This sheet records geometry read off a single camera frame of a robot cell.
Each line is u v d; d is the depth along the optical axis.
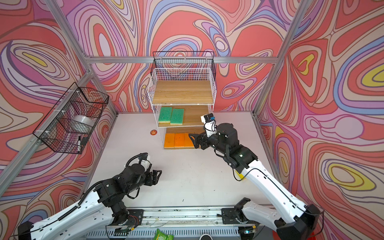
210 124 0.56
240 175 0.86
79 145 0.72
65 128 0.72
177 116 0.82
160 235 0.68
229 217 0.73
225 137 0.49
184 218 0.74
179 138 1.01
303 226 0.37
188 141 0.66
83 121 0.73
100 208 0.50
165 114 0.84
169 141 0.98
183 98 0.71
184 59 0.88
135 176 0.56
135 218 0.73
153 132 1.08
